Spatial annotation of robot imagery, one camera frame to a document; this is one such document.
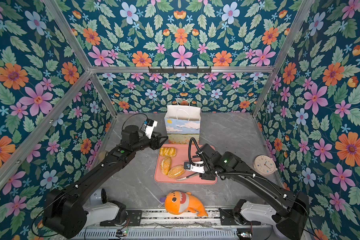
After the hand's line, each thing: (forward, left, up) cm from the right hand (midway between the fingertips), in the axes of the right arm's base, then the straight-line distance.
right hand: (202, 166), depth 75 cm
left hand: (+14, +19, +11) cm, 25 cm away
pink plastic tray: (-4, +7, -5) cm, 9 cm away
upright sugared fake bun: (+6, +21, -11) cm, 25 cm away
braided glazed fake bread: (+15, +21, -11) cm, 28 cm away
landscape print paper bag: (+22, +10, +7) cm, 25 cm away
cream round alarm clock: (+7, -39, -15) cm, 42 cm away
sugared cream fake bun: (+2, +14, -11) cm, 18 cm away
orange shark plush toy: (-15, +13, -7) cm, 21 cm away
